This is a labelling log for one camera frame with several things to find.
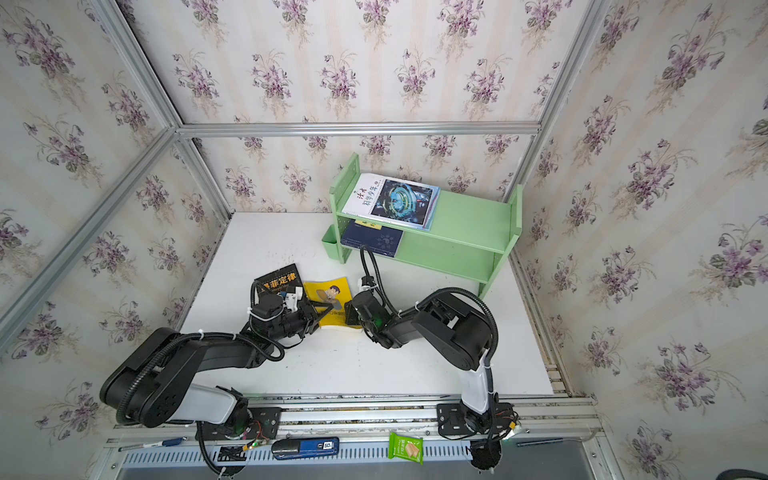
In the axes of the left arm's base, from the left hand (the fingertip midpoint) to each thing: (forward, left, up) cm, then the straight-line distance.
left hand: (333, 307), depth 85 cm
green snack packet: (-33, -20, -7) cm, 39 cm away
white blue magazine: (+25, -17, +20) cm, 36 cm away
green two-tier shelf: (+13, -38, +18) cm, 44 cm away
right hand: (+3, -2, -8) cm, 8 cm away
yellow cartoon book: (+9, +1, -7) cm, 12 cm away
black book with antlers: (+13, +18, -7) cm, 23 cm away
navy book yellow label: (+20, -15, +7) cm, 26 cm away
